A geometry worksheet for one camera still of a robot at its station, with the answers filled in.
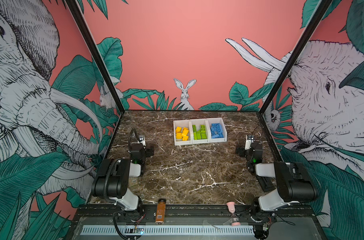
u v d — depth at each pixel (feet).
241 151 2.83
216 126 3.51
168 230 2.30
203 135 3.42
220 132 3.41
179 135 3.32
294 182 1.52
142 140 2.66
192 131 3.29
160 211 2.35
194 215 2.54
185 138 3.30
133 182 2.61
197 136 3.35
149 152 2.83
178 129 3.44
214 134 3.40
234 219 2.39
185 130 3.33
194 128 3.45
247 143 2.79
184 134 3.31
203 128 3.43
